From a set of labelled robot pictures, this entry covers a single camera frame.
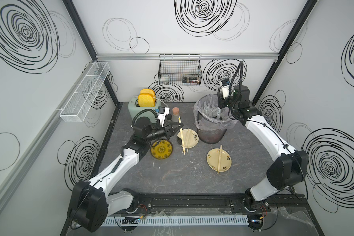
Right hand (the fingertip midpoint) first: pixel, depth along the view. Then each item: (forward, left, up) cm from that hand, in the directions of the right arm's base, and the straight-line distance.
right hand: (221, 93), depth 80 cm
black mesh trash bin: (-13, +2, -24) cm, 28 cm away
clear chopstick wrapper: (-7, 0, -9) cm, 11 cm away
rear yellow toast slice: (+12, +44, -9) cm, 47 cm away
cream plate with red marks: (-24, +2, -32) cm, 40 cm away
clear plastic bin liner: (-12, +7, -6) cm, 15 cm away
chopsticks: (-31, 0, -31) cm, 44 cm away
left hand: (-21, +21, -2) cm, 30 cm away
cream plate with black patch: (-10, +15, -32) cm, 37 cm away
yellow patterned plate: (-20, +34, -32) cm, 51 cm away
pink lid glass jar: (+4, +26, -23) cm, 35 cm away
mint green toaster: (+3, +54, -16) cm, 56 cm away
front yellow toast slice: (+6, +45, -13) cm, 48 cm away
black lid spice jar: (0, +31, -21) cm, 37 cm away
